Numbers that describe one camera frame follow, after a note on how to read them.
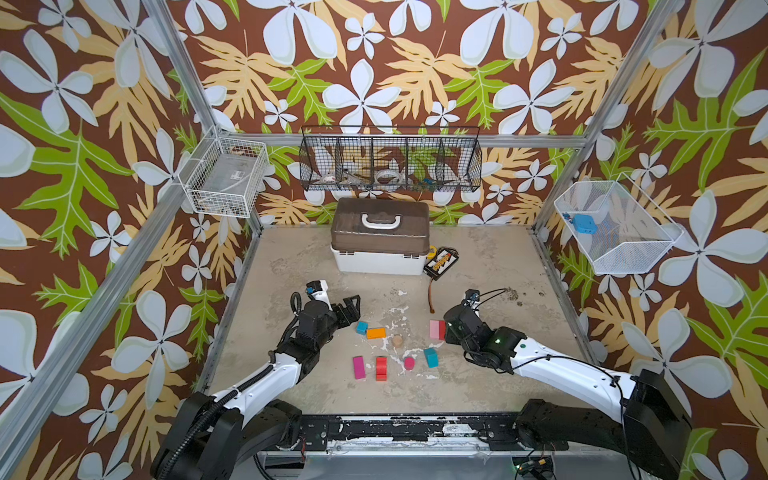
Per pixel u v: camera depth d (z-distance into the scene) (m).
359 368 0.86
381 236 0.89
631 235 0.78
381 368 0.84
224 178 0.86
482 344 0.61
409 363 0.85
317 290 0.75
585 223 0.86
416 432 0.75
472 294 0.73
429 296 1.01
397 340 0.89
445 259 1.08
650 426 0.40
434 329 0.90
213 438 0.40
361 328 0.91
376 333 0.91
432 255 1.09
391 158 0.99
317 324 0.65
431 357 0.86
